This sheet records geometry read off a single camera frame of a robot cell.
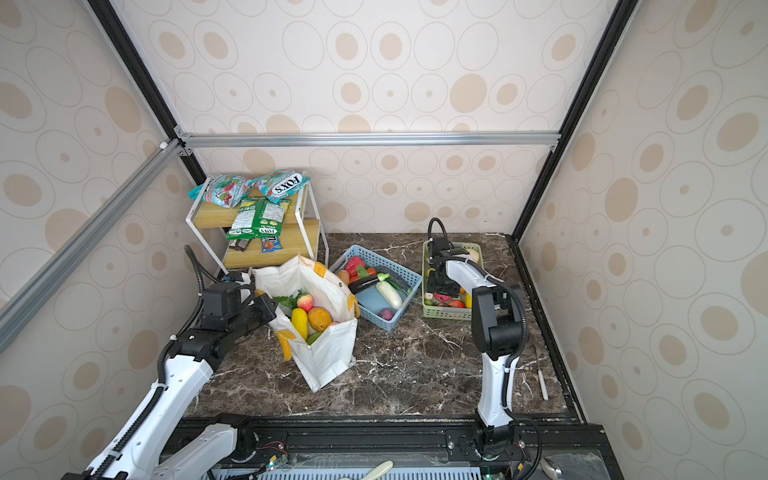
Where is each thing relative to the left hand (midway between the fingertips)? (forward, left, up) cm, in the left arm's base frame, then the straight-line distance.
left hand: (283, 296), depth 78 cm
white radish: (+11, -28, -17) cm, 34 cm away
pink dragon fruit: (+10, -44, -17) cm, 49 cm away
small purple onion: (+3, -27, -16) cm, 31 cm away
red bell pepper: (+24, -14, -17) cm, 33 cm away
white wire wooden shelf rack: (+16, -3, +5) cm, 17 cm away
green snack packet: (+14, +6, +15) cm, 21 cm away
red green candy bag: (+25, +19, +15) cm, 34 cm away
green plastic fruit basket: (+5, -45, -18) cm, 49 cm away
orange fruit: (0, -7, -13) cm, 14 cm away
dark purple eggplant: (+14, -16, -16) cm, 27 cm away
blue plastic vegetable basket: (+11, -21, -20) cm, 30 cm away
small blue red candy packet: (+22, +10, -4) cm, 25 cm away
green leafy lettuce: (+7, +4, -14) cm, 16 cm away
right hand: (+14, -45, -18) cm, 51 cm away
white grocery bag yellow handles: (-11, -11, -11) cm, 19 cm away
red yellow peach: (+6, -2, -13) cm, 15 cm away
